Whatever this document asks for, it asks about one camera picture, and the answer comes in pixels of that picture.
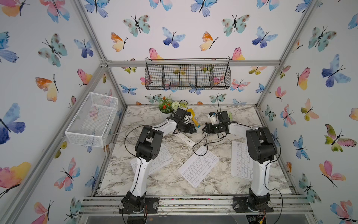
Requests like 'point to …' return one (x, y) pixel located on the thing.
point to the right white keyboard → (242, 164)
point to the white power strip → (185, 139)
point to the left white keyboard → (163, 157)
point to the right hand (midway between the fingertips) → (205, 127)
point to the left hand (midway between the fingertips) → (193, 127)
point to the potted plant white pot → (168, 107)
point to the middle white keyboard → (197, 168)
